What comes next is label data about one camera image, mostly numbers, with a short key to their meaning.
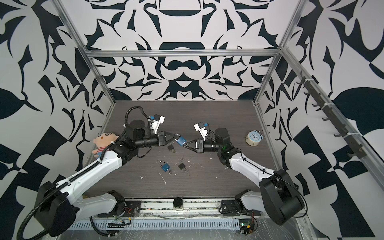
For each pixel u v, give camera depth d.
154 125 0.69
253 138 0.96
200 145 0.67
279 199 0.41
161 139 0.65
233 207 0.75
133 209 0.74
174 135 0.72
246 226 0.71
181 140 0.73
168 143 0.69
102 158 0.51
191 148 0.72
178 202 0.68
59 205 0.38
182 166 0.87
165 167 0.87
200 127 0.71
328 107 0.59
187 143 0.73
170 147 0.95
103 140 0.89
